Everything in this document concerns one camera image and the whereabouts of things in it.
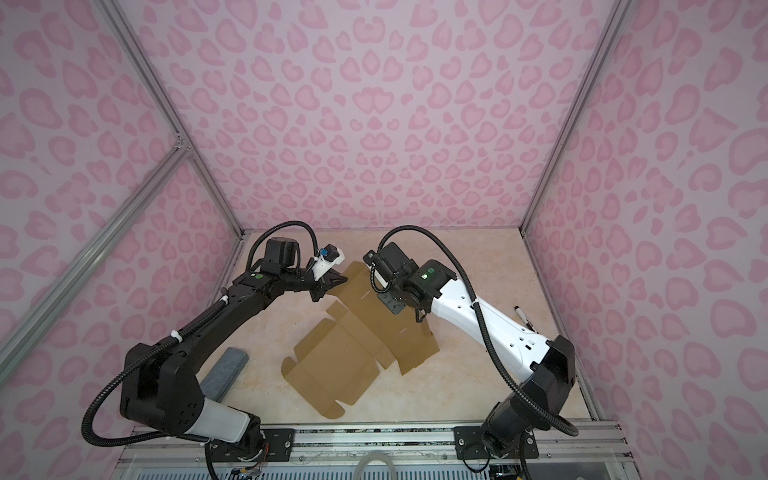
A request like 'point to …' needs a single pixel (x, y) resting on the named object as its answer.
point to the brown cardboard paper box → (336, 359)
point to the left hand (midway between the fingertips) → (343, 272)
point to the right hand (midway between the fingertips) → (396, 287)
